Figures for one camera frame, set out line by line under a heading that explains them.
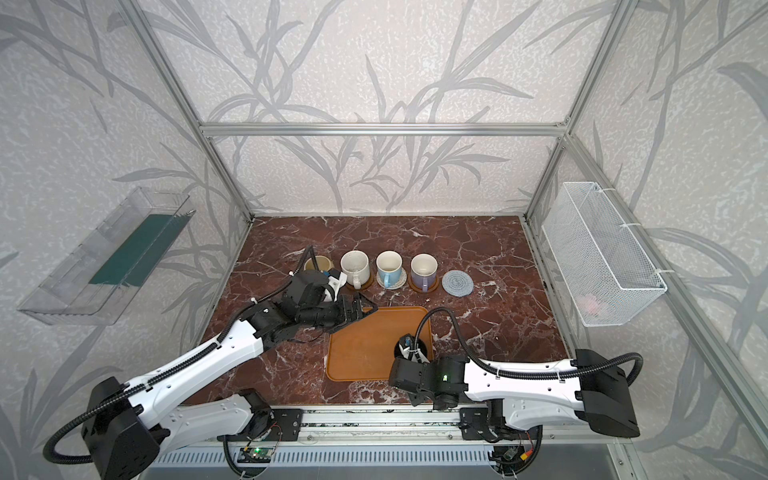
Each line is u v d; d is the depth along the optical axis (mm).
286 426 737
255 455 710
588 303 725
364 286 985
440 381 527
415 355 678
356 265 1006
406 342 693
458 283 997
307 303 593
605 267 614
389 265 987
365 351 864
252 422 635
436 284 990
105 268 658
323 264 1085
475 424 727
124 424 376
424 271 1010
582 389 422
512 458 749
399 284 994
